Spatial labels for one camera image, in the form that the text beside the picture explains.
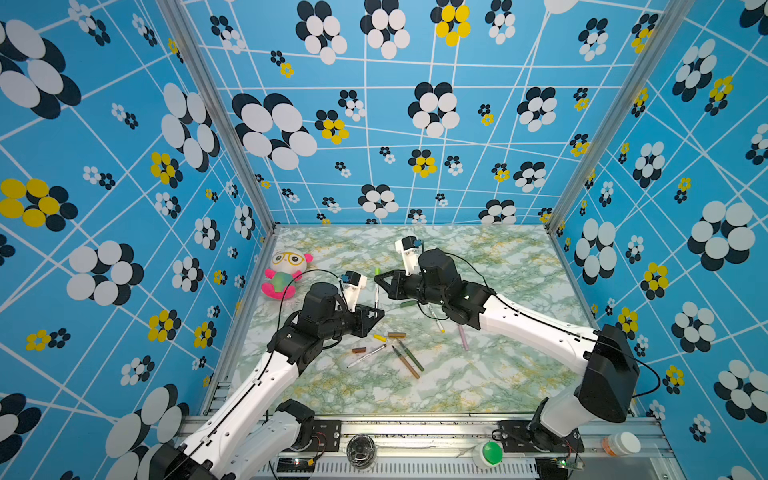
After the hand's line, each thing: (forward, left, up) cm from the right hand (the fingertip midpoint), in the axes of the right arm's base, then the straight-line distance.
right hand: (376, 281), depth 73 cm
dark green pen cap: (+9, -9, -26) cm, 29 cm away
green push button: (-34, -25, -17) cm, 45 cm away
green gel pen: (-9, -9, -26) cm, 29 cm away
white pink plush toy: (+15, +31, -16) cm, 38 cm away
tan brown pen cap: (-2, -5, -26) cm, 26 cm away
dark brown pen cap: (-7, +6, -26) cm, 28 cm away
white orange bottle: (-31, -56, -19) cm, 67 cm away
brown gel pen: (-11, -8, -25) cm, 29 cm away
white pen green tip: (+2, 0, +1) cm, 2 cm away
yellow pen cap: (-3, +1, -26) cm, 26 cm away
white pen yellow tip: (0, -18, -25) cm, 31 cm away
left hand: (-6, -2, -5) cm, 8 cm away
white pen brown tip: (-9, +4, -25) cm, 27 cm away
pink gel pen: (-3, -25, -27) cm, 37 cm away
